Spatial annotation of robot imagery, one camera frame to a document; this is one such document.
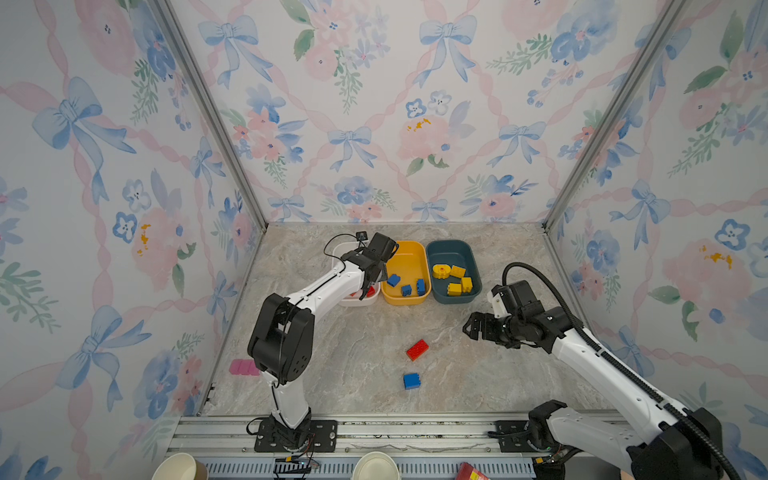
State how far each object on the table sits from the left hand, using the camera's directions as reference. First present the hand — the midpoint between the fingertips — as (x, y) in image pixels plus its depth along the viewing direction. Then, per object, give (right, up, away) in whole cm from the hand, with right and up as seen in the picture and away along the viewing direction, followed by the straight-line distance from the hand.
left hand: (370, 267), depth 92 cm
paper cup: (-39, -42, -28) cm, 63 cm away
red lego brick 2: (0, -8, +6) cm, 10 cm away
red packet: (+23, -44, -26) cm, 56 cm away
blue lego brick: (+12, -31, -9) cm, 35 cm away
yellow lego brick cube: (+28, -8, +9) cm, 30 cm away
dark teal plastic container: (+29, +5, +18) cm, 35 cm away
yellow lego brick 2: (+32, -6, +8) cm, 33 cm away
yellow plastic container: (+12, -3, +12) cm, 18 cm away
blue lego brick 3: (+17, -7, +8) cm, 20 cm away
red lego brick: (+14, -24, -5) cm, 28 cm away
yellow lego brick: (+30, -2, +12) cm, 32 cm away
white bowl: (+2, -46, -20) cm, 51 cm away
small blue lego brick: (+12, -8, +7) cm, 16 cm away
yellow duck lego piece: (+24, -2, +11) cm, 26 cm away
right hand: (+29, -16, -11) cm, 35 cm away
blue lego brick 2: (+7, -5, +11) cm, 14 cm away
